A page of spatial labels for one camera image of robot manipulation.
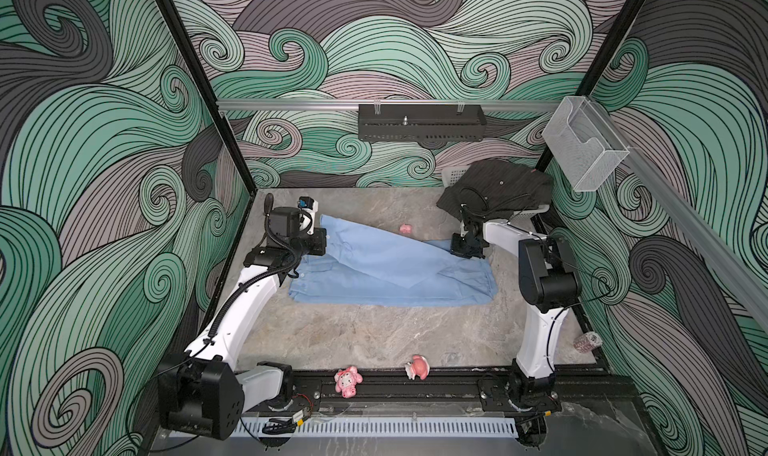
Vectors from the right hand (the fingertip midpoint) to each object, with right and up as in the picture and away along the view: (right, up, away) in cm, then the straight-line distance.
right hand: (458, 251), depth 102 cm
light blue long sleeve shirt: (-31, -3, -14) cm, 34 cm away
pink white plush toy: (-17, -27, -25) cm, 41 cm away
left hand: (-43, +9, -20) cm, 48 cm away
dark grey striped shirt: (+17, +23, +13) cm, 31 cm away
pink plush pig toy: (-36, -28, -29) cm, 54 cm away
